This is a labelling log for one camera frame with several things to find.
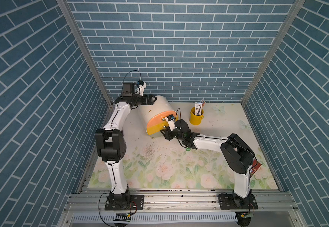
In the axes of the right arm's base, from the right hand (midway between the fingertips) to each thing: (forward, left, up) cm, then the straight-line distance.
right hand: (164, 129), depth 91 cm
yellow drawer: (-2, +7, +2) cm, 7 cm away
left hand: (+15, +8, +13) cm, 21 cm away
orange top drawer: (+1, +2, +10) cm, 11 cm away
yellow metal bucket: (+14, -21, -5) cm, 26 cm away
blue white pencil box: (+17, -22, +3) cm, 28 cm away
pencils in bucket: (+21, -25, +6) cm, 33 cm away
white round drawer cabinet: (+3, +11, +12) cm, 16 cm away
